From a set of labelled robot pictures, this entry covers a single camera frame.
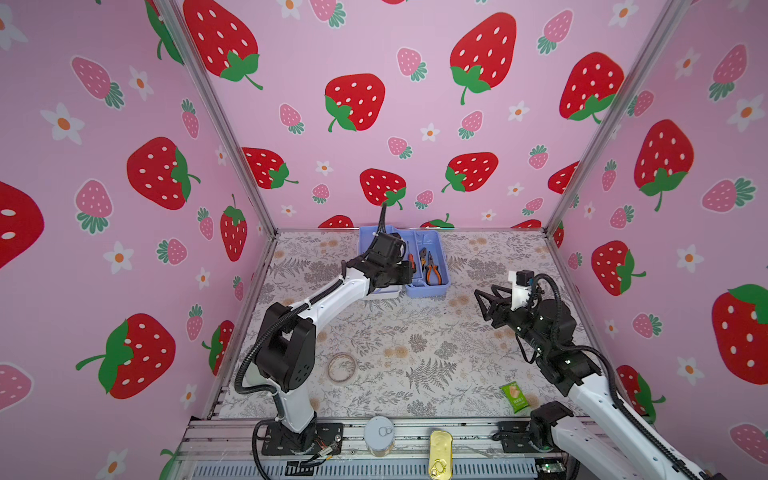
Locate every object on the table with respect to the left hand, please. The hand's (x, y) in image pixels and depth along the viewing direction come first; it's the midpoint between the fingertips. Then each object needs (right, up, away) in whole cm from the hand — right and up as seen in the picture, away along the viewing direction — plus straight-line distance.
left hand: (413, 272), depth 88 cm
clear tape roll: (-22, -28, -2) cm, 35 cm away
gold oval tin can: (+5, -42, -20) cm, 47 cm away
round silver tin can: (-9, -38, -18) cm, 43 cm away
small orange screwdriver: (0, +2, +10) cm, 10 cm away
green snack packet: (+27, -34, -8) cm, 44 cm away
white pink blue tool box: (+6, +8, +26) cm, 28 cm away
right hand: (+17, -4, -14) cm, 22 cm away
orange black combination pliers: (+9, 0, +19) cm, 21 cm away
